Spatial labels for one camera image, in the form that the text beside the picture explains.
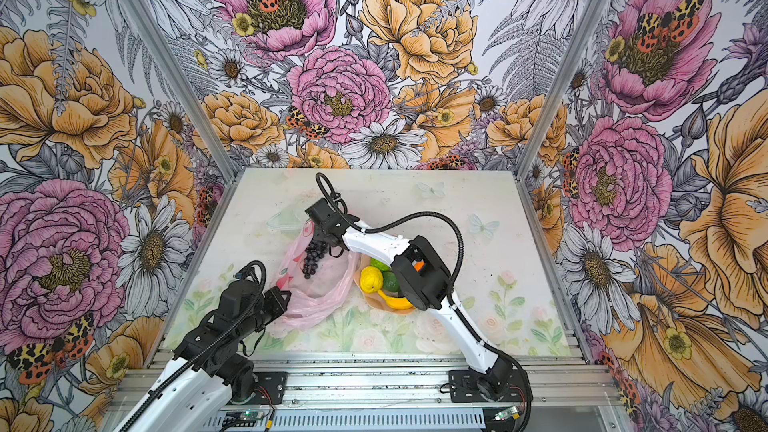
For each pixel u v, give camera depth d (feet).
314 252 3.15
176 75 3.01
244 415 2.34
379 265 2.88
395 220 2.07
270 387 2.44
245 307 2.02
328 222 2.54
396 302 2.72
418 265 2.10
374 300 2.79
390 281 2.86
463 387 2.41
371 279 2.73
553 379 2.53
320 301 2.69
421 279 1.94
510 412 2.34
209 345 1.75
